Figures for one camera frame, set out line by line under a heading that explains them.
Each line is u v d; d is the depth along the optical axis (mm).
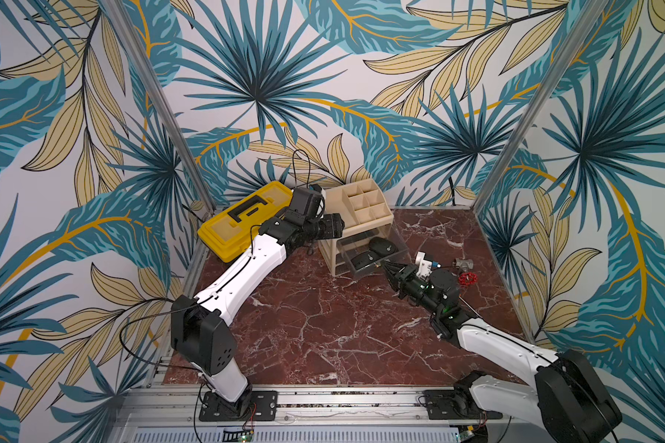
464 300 930
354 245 878
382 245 845
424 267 762
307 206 589
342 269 915
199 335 422
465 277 950
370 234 906
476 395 623
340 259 887
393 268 779
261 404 732
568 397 414
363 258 829
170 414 754
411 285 715
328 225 703
